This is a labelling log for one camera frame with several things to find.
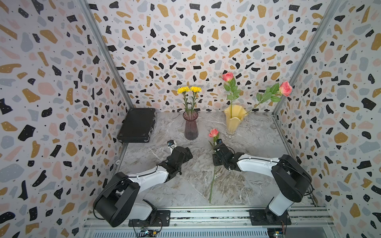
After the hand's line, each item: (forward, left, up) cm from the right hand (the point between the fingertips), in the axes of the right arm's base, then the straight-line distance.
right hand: (215, 157), depth 93 cm
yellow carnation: (+27, +20, +31) cm, 46 cm away
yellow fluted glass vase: (+25, -12, +13) cm, 30 cm away
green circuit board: (-39, +35, -5) cm, 53 cm away
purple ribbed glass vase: (+22, +17, -3) cm, 28 cm away
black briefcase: (+22, +54, +3) cm, 59 cm away
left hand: (+1, +18, +5) cm, 18 cm away
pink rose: (+18, +1, +1) cm, 19 cm away
